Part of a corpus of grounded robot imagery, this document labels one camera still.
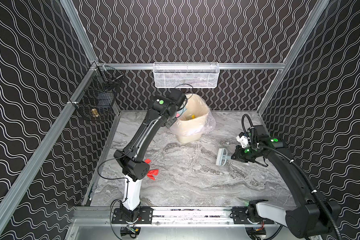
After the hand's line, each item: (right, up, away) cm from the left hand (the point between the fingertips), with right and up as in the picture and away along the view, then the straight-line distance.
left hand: (166, 117), depth 76 cm
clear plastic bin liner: (+25, -3, +11) cm, 27 cm away
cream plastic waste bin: (+13, -5, +11) cm, 18 cm away
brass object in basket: (-40, +3, +6) cm, 41 cm away
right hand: (+35, -21, +1) cm, 41 cm away
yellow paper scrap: (+16, +2, +30) cm, 34 cm away
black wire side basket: (-44, +13, +16) cm, 49 cm away
